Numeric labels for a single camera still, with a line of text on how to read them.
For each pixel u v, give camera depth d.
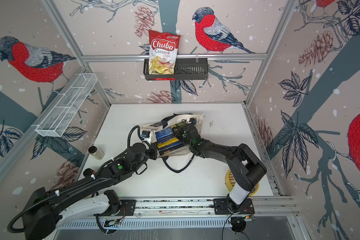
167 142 0.90
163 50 0.83
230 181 0.76
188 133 0.67
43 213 0.39
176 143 0.90
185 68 1.07
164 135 0.86
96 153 0.86
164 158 0.76
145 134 0.67
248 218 0.70
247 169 0.46
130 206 0.73
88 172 0.76
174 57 0.86
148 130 0.69
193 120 0.84
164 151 0.88
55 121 0.71
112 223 0.71
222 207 0.73
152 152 0.68
